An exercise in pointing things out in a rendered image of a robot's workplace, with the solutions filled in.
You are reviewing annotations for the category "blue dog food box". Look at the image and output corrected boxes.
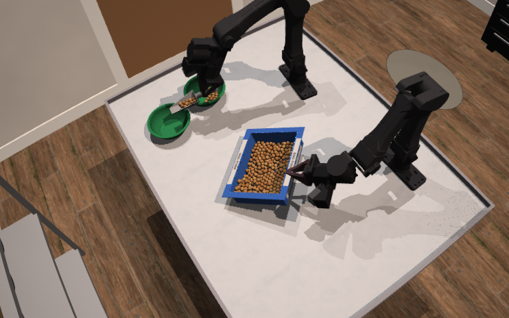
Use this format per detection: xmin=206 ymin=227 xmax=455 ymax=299
xmin=222 ymin=127 xmax=305 ymax=206

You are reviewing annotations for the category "dark grey table edge lip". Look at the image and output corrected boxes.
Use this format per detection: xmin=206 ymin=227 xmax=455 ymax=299
xmin=104 ymin=14 xmax=495 ymax=318

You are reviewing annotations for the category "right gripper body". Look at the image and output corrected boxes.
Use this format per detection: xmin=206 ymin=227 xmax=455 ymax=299
xmin=197 ymin=64 xmax=224 ymax=86

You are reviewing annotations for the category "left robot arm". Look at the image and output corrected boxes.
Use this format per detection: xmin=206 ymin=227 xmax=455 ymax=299
xmin=307 ymin=71 xmax=449 ymax=209

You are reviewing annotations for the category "green bowl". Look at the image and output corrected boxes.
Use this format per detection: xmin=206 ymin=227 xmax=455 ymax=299
xmin=183 ymin=75 xmax=226 ymax=107
xmin=147 ymin=103 xmax=191 ymax=140

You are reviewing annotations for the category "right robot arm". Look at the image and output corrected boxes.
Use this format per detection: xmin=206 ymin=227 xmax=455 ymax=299
xmin=181 ymin=0 xmax=318 ymax=100

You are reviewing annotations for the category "grey scoop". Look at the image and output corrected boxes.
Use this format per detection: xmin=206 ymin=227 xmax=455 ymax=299
xmin=169 ymin=88 xmax=218 ymax=114

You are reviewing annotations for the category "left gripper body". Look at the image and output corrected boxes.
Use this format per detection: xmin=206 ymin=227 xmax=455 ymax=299
xmin=303 ymin=154 xmax=327 ymax=187

